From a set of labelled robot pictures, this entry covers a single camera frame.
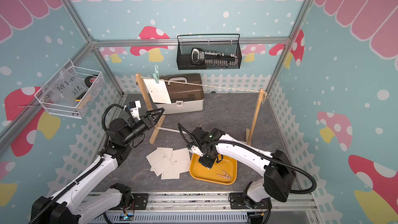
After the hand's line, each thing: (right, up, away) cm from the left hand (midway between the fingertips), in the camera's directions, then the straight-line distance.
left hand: (164, 114), depth 71 cm
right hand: (+20, -24, +6) cm, 32 cm away
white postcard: (-7, -27, +16) cm, 32 cm away
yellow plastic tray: (+16, -32, +12) cm, 38 cm away
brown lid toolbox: (+8, +12, +21) cm, 26 cm away
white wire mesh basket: (-35, +2, -6) cm, 35 cm away
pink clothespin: (+30, -33, +10) cm, 46 cm away
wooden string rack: (+47, -12, +26) cm, 55 cm away
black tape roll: (-42, +17, +9) cm, 46 cm away
